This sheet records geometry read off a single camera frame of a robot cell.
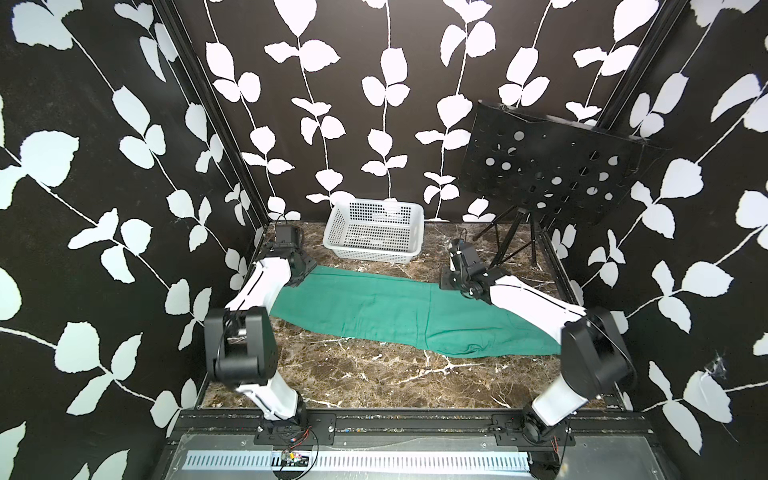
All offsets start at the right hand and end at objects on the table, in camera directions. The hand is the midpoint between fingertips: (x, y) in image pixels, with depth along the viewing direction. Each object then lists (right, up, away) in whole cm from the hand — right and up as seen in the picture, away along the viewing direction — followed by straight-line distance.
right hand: (441, 269), depth 91 cm
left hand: (-41, +3, +1) cm, 41 cm away
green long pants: (-11, -13, +5) cm, 17 cm away
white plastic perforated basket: (-20, +14, +27) cm, 37 cm away
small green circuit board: (-39, -44, -21) cm, 62 cm away
